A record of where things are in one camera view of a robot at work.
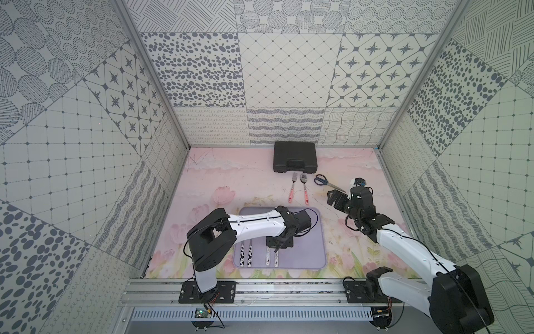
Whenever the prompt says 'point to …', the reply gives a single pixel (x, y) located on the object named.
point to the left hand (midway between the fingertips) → (285, 242)
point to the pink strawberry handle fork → (290, 195)
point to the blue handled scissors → (320, 179)
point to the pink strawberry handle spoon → (304, 178)
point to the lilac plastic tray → (309, 249)
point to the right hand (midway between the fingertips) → (336, 198)
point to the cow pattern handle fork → (242, 256)
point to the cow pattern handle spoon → (249, 256)
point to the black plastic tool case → (295, 156)
